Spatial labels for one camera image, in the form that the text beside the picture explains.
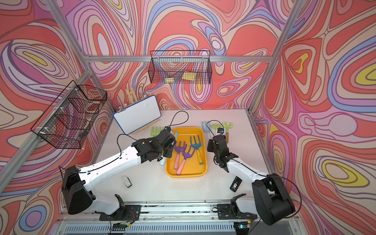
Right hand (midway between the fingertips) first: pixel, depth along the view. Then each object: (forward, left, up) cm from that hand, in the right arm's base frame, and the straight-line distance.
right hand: (213, 144), depth 90 cm
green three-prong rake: (+2, -1, +14) cm, 14 cm away
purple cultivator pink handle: (-4, +17, -7) cm, 19 cm away
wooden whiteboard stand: (+20, +47, -6) cm, 51 cm away
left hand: (-7, +25, +8) cm, 27 cm away
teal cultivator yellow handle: (+4, +9, -8) cm, 13 cm away
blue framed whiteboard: (+12, +46, +15) cm, 49 cm away
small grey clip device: (-20, +51, -6) cm, 55 cm away
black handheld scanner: (-23, -10, -6) cm, 26 cm away
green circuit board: (-40, +50, -9) cm, 65 cm away
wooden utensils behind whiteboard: (+24, +50, +18) cm, 58 cm away
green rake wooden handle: (+18, +39, -8) cm, 43 cm away
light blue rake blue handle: (+17, +2, -6) cm, 18 cm away
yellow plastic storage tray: (-11, +14, -8) cm, 19 cm away
